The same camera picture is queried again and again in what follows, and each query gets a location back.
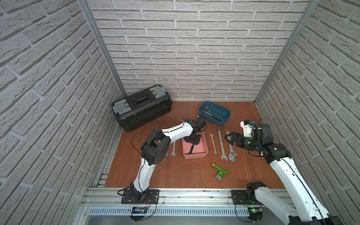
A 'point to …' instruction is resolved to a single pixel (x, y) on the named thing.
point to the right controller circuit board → (255, 213)
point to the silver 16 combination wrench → (190, 153)
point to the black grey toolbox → (134, 110)
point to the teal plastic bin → (213, 113)
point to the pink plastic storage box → (199, 151)
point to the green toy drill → (219, 176)
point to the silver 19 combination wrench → (173, 153)
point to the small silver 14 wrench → (215, 153)
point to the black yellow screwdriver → (209, 110)
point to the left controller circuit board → (138, 210)
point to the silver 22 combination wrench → (223, 156)
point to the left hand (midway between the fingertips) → (196, 140)
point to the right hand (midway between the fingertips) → (232, 138)
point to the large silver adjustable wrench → (231, 154)
